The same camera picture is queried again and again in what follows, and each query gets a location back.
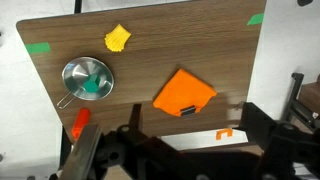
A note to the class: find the black binder clip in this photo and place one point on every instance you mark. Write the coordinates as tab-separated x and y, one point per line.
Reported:
188	110

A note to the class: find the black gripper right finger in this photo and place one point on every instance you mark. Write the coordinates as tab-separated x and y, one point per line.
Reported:
286	150

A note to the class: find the yellow shell-shaped toy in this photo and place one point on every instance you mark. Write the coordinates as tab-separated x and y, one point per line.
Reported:
117	38

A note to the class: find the orange squeeze bottle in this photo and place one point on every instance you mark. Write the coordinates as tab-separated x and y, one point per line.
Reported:
81	121

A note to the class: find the orange folded cloth with clip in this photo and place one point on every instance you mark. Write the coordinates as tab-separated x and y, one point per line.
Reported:
183	90

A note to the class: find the silver metal mount bar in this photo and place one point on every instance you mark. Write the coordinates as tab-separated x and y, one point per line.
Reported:
80	153

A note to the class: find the green tape strip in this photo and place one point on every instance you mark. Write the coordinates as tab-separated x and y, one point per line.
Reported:
255	19
37	48

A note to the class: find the green plastic cup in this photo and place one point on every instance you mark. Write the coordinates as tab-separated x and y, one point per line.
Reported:
91	85

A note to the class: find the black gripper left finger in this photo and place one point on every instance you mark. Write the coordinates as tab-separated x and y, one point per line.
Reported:
140	150

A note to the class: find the black metal frame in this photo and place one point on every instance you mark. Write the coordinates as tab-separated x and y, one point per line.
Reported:
296	100

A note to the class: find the small orange bracket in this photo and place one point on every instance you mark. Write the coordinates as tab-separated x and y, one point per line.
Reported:
220	134

